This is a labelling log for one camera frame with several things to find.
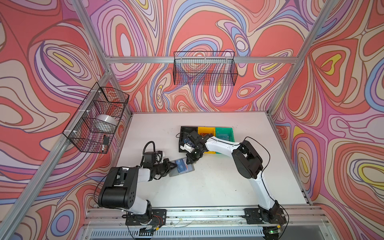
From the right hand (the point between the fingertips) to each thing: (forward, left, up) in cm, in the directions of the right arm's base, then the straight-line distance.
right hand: (189, 165), depth 92 cm
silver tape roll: (+7, +39, +34) cm, 53 cm away
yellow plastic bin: (+20, -11, +9) cm, 24 cm away
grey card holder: (-2, 0, +1) cm, 2 cm away
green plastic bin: (+22, -26, +3) cm, 34 cm away
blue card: (-1, +5, +2) cm, 6 cm away
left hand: (-1, +7, +3) cm, 8 cm away
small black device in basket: (+2, +41, +26) cm, 49 cm away
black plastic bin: (+26, +3, +2) cm, 26 cm away
